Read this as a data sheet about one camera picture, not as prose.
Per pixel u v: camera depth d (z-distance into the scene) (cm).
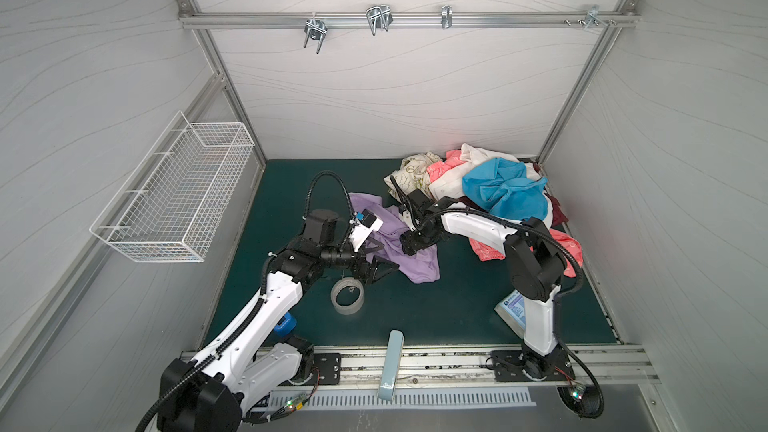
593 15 76
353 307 81
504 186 84
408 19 79
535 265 51
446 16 78
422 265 88
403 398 70
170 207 68
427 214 70
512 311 77
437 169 105
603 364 76
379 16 76
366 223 64
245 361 44
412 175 98
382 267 63
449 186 101
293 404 68
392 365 72
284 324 77
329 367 74
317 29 80
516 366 70
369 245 64
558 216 104
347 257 65
